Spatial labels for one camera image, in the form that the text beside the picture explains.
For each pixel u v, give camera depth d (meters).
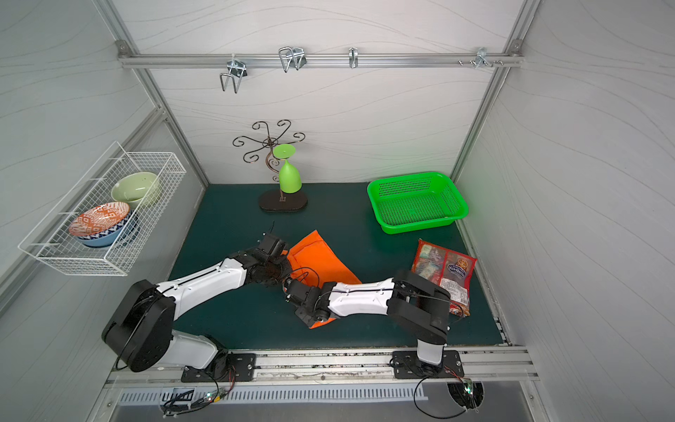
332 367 0.75
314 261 0.93
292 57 0.77
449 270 0.88
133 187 0.73
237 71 0.79
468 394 0.71
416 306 0.46
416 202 1.15
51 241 0.56
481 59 0.77
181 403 0.69
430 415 0.65
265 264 0.70
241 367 0.74
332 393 0.70
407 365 0.73
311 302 0.64
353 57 0.79
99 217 0.63
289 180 0.92
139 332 0.42
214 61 0.79
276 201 1.14
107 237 0.56
